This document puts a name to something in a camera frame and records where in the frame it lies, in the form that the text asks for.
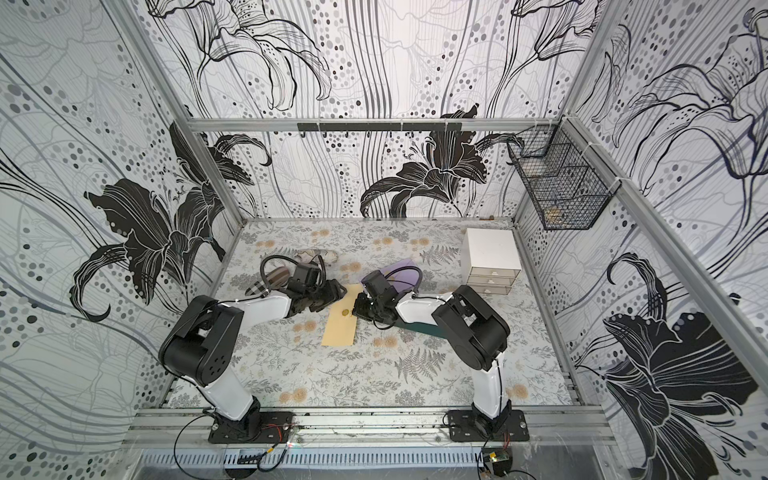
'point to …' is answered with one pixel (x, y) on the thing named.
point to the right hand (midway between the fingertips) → (355, 308)
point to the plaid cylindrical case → (275, 279)
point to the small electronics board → (501, 458)
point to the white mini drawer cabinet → (489, 260)
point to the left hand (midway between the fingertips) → (343, 296)
